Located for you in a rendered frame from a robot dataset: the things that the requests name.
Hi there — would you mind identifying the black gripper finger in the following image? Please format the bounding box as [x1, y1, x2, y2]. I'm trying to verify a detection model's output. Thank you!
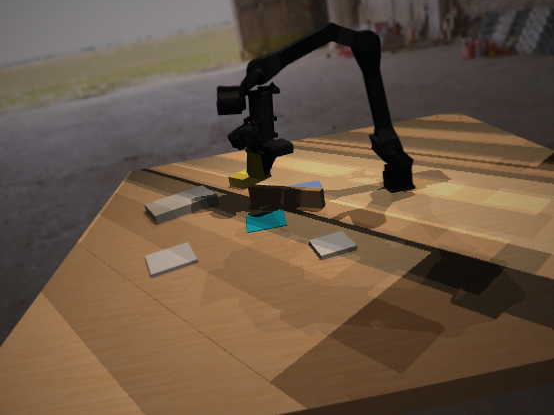
[256, 150, 276, 175]
[246, 145, 263, 154]

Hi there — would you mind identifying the olive yellow cup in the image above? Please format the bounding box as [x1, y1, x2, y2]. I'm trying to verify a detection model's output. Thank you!
[245, 148, 270, 179]

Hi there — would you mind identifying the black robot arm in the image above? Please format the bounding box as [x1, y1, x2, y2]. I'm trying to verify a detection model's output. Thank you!
[216, 22, 415, 193]

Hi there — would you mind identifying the yellow rectangular block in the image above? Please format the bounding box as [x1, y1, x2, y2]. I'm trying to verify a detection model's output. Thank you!
[228, 169, 271, 189]

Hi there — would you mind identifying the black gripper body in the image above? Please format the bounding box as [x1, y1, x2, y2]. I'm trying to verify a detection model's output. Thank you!
[246, 113, 294, 158]

